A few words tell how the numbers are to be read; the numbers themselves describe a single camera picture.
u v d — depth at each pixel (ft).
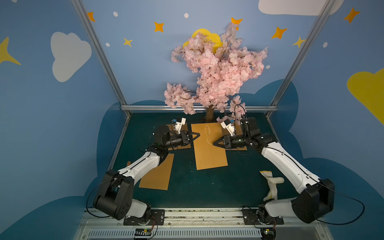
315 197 1.32
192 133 2.45
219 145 2.38
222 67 2.34
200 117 3.78
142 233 2.40
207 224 2.40
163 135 2.06
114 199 1.38
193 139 2.41
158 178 2.84
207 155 2.48
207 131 2.51
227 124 2.35
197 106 2.99
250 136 1.98
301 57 2.85
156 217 2.42
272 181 2.67
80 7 2.24
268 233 2.40
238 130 2.28
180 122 2.40
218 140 2.39
